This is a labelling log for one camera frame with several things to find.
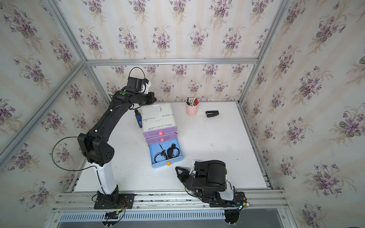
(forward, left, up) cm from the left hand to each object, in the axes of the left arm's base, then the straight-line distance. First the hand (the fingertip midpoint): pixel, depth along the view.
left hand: (158, 99), depth 84 cm
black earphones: (-23, -7, -24) cm, 34 cm away
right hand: (-34, -11, -25) cm, 44 cm away
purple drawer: (-18, -2, -15) cm, 24 cm away
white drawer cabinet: (-15, -1, -5) cm, 16 cm away
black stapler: (+11, -41, -25) cm, 49 cm away
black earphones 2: (-23, -2, -27) cm, 35 cm away
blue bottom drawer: (-18, +1, -27) cm, 33 cm away
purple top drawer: (-19, -2, -8) cm, 20 cm away
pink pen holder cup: (+10, -23, -21) cm, 32 cm away
